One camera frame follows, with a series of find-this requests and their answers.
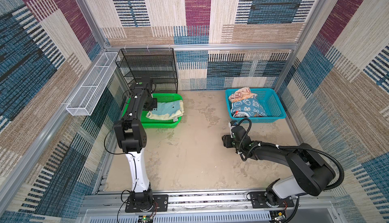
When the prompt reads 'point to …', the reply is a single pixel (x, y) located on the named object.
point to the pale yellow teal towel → (166, 110)
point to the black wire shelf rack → (158, 64)
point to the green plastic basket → (148, 123)
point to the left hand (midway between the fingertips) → (150, 106)
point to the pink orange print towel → (241, 94)
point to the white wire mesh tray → (87, 96)
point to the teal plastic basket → (270, 100)
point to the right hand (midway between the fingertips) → (227, 139)
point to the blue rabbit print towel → (251, 106)
